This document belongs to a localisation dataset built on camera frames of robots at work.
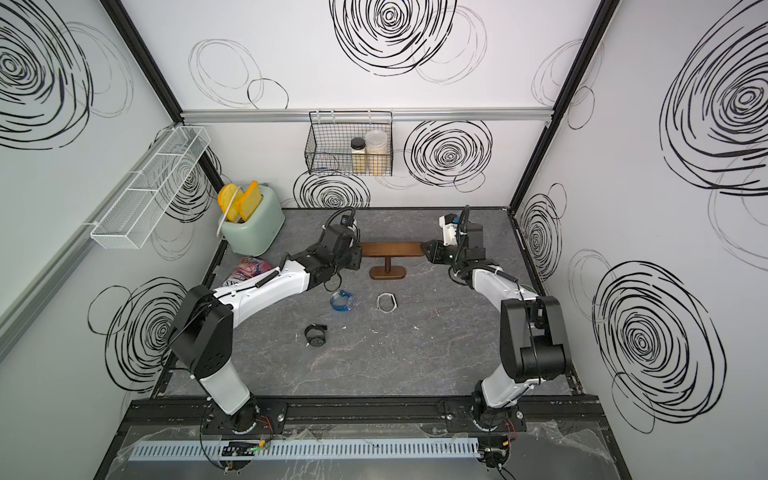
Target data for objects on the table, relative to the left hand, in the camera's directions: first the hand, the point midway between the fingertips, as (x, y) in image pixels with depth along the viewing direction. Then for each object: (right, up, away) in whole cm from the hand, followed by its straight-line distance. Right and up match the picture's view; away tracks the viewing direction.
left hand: (357, 249), depth 90 cm
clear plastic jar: (+6, +27, -3) cm, 28 cm away
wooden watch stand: (+10, 0, -1) cm, 10 cm away
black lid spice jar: (+1, +27, -4) cm, 27 cm away
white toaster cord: (-45, +6, +5) cm, 46 cm away
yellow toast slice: (-34, +15, +3) cm, 38 cm away
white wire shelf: (-53, +8, -18) cm, 57 cm away
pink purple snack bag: (-38, -7, +9) cm, 40 cm away
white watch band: (+6, -17, +4) cm, 19 cm away
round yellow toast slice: (-42, +17, +4) cm, 46 cm away
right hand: (+21, +1, +1) cm, 21 cm away
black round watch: (-11, -26, -5) cm, 29 cm away
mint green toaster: (-36, +4, +9) cm, 37 cm away
